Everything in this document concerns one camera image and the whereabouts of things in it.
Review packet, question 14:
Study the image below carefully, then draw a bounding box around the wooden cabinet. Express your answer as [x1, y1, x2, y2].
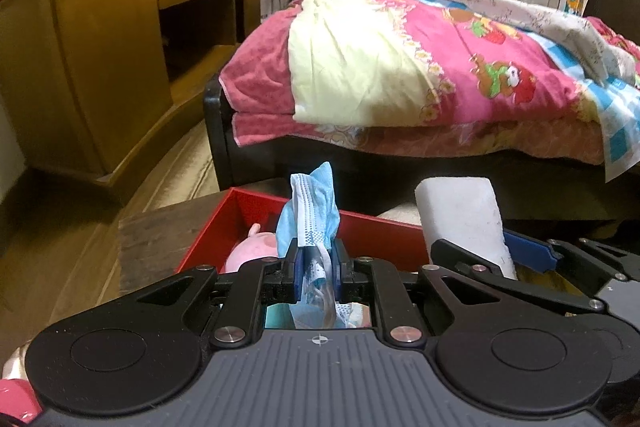
[0, 0, 263, 208]

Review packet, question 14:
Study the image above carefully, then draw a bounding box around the pink pig plush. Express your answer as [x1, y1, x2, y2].
[225, 223, 281, 275]

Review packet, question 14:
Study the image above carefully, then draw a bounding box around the white sponge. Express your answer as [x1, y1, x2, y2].
[414, 177, 518, 280]

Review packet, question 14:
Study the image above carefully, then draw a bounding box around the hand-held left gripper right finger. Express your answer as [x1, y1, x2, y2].
[332, 239, 501, 351]

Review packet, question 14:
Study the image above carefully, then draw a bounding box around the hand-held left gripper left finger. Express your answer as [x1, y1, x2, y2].
[134, 241, 306, 350]

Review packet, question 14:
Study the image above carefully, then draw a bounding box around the pink floral bedsheet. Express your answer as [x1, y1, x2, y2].
[300, 117, 608, 166]

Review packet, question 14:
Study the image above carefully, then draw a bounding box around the blue face mask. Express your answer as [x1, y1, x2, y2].
[277, 161, 373, 330]

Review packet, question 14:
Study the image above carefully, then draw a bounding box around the dark wooden bed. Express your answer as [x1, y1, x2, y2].
[202, 0, 640, 228]

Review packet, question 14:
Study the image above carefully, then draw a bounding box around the rough wooden stool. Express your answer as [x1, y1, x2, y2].
[117, 179, 233, 304]

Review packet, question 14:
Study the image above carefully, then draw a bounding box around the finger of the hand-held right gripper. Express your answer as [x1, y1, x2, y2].
[502, 229, 640, 285]
[430, 238, 607, 316]

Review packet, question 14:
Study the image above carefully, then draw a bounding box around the pink fuzzy blanket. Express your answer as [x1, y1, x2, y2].
[220, 4, 361, 148]

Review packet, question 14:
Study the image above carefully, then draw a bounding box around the red cardboard box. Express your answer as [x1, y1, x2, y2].
[174, 187, 432, 276]

